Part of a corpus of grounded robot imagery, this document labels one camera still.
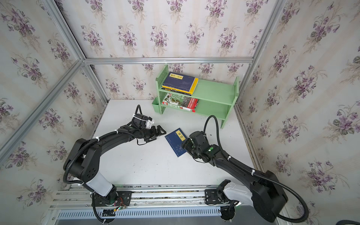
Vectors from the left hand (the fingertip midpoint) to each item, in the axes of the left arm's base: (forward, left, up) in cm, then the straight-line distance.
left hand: (162, 134), depth 89 cm
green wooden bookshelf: (+14, -33, +19) cm, 40 cm away
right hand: (-8, -16, +2) cm, 18 cm away
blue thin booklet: (+1, -9, -8) cm, 12 cm away
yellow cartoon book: (+23, -20, +21) cm, 37 cm away
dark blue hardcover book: (+28, -10, +22) cm, 37 cm away
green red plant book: (+23, -13, +7) cm, 27 cm away
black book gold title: (+20, -9, +20) cm, 29 cm away
